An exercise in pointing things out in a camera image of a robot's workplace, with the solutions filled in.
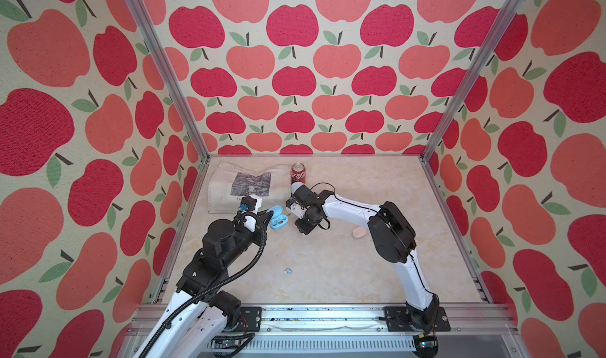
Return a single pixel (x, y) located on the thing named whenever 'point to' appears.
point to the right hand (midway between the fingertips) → (302, 231)
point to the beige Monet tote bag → (228, 184)
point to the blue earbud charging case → (278, 220)
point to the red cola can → (298, 173)
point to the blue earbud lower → (287, 271)
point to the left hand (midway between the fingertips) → (272, 216)
